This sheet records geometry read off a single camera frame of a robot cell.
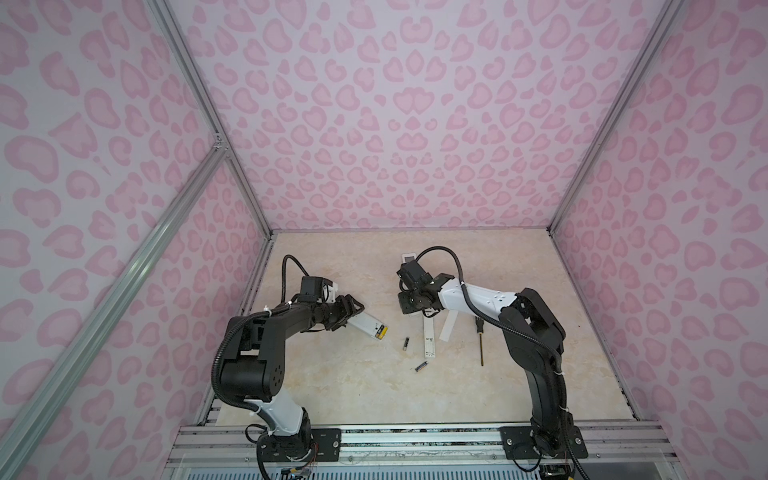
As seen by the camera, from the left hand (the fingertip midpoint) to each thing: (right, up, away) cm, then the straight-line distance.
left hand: (359, 307), depth 94 cm
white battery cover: (+28, -6, +1) cm, 29 cm away
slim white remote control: (+22, -9, -3) cm, 24 cm away
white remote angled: (+2, -5, -1) cm, 6 cm away
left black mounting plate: (-9, -29, -22) cm, 38 cm away
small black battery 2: (+14, -11, -3) cm, 18 cm away
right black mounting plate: (+41, -30, -20) cm, 55 cm away
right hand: (+15, +2, +2) cm, 15 cm away
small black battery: (+18, -16, -8) cm, 25 cm away
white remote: (+16, +16, +16) cm, 28 cm away
